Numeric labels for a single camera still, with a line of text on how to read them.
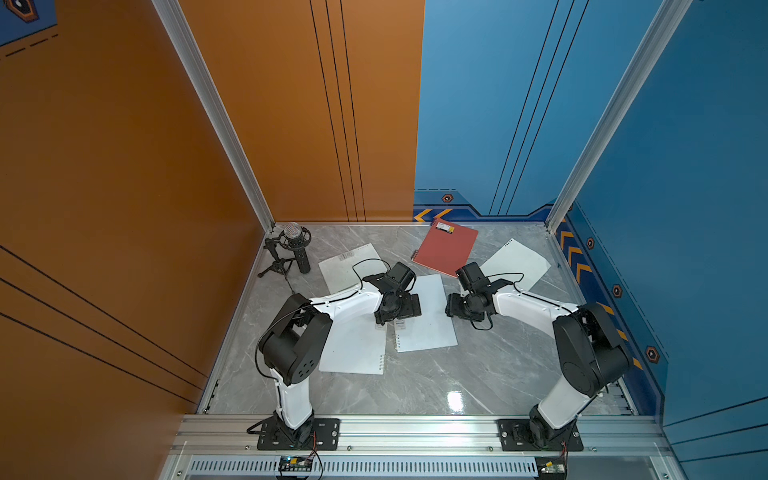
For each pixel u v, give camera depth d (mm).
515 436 723
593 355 472
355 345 892
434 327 915
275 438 725
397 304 773
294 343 483
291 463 712
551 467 711
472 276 754
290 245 914
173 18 696
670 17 694
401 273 743
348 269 1050
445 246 1150
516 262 1094
